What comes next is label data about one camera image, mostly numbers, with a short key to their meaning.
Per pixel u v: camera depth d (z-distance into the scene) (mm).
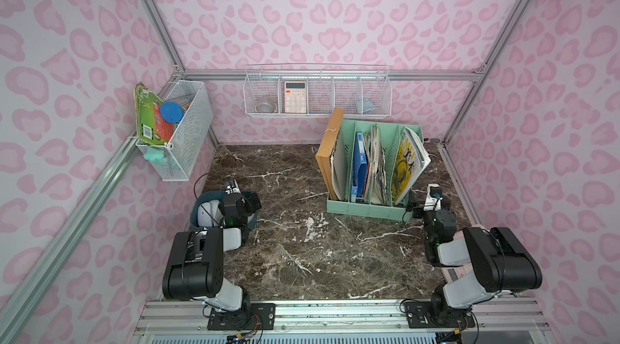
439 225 689
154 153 638
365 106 1005
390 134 929
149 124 702
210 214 911
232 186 815
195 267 458
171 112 753
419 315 721
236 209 717
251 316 706
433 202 766
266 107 957
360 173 881
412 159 852
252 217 881
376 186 831
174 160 721
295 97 943
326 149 734
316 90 999
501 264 451
